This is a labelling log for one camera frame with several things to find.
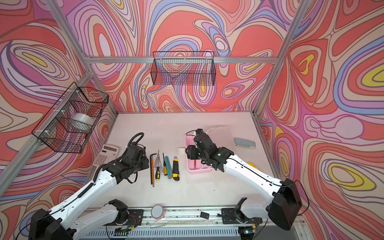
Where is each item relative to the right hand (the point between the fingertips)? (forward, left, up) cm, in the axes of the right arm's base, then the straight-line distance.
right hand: (191, 153), depth 78 cm
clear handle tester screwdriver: (0, +19, -15) cm, 24 cm away
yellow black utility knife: (-2, +10, -15) cm, 18 cm away
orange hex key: (-2, +24, -15) cm, 28 cm away
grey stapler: (+15, -36, -15) cm, 42 cm away
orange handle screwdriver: (-1, +16, -14) cm, 22 cm away
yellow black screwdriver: (-4, +20, -15) cm, 25 cm away
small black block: (-26, -6, -17) cm, 31 cm away
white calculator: (+10, +53, -13) cm, 56 cm away
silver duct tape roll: (+9, +52, +18) cm, 55 cm away
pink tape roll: (-25, +17, -12) cm, 32 cm away
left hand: (0, +24, -6) cm, 25 cm away
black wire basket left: (+8, +57, +18) cm, 60 cm away
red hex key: (+1, -2, -15) cm, 16 cm away
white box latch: (+8, +6, -10) cm, 14 cm away
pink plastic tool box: (-3, -5, -11) cm, 12 cm away
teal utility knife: (-2, +13, -15) cm, 20 cm away
